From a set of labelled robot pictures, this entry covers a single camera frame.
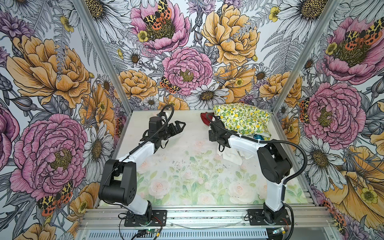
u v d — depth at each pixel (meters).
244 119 1.02
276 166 0.51
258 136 1.00
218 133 0.76
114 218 0.75
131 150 0.54
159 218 0.73
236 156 0.94
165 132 0.77
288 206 0.66
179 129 0.79
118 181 0.45
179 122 0.81
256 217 0.74
